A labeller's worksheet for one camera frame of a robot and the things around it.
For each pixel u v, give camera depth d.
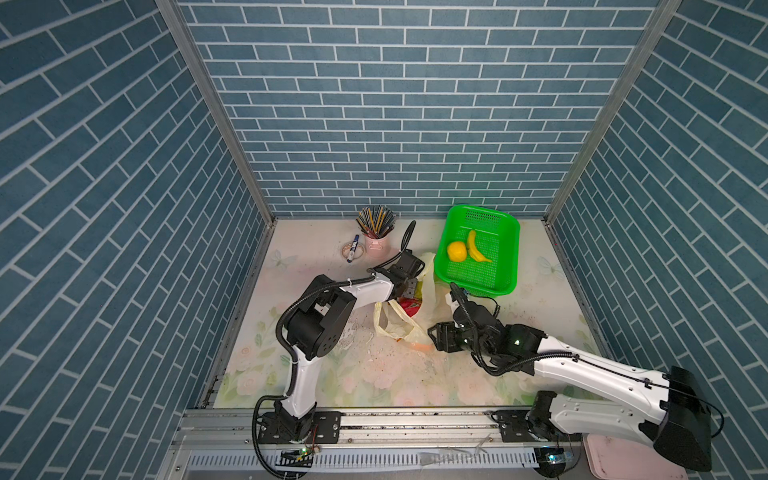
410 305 0.87
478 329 0.56
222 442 0.73
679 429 0.38
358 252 1.09
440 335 0.69
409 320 0.76
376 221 1.05
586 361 0.48
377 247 1.02
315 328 0.52
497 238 1.15
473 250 1.07
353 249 1.07
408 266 0.79
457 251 1.04
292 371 0.56
